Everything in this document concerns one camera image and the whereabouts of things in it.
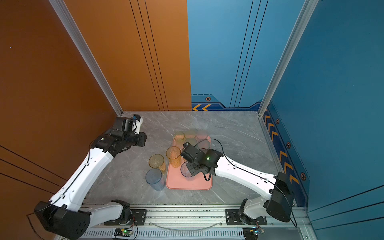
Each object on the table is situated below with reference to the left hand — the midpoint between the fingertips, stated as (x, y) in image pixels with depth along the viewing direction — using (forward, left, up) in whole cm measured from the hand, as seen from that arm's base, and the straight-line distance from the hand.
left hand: (146, 134), depth 78 cm
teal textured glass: (+5, -24, -13) cm, 28 cm away
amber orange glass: (-10, -6, -10) cm, 16 cm away
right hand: (-13, -26, -9) cm, 30 cm away
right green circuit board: (-40, -53, -24) cm, 71 cm away
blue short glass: (-16, -21, -9) cm, 28 cm away
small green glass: (+12, -15, -19) cm, 27 cm away
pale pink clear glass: (+14, -30, -20) cm, 38 cm away
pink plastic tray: (-16, -15, -23) cm, 32 cm away
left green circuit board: (-40, +8, -24) cm, 48 cm away
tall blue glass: (-17, -4, -15) cm, 23 cm away
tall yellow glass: (+1, -12, -21) cm, 25 cm away
